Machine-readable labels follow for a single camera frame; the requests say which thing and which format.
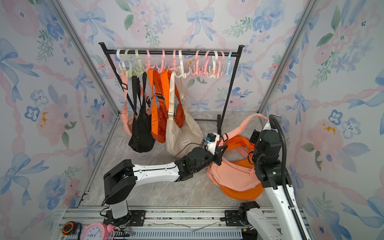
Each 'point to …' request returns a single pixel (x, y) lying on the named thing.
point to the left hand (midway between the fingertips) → (229, 146)
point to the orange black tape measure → (71, 228)
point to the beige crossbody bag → (184, 136)
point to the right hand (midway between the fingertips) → (269, 126)
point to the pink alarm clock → (97, 231)
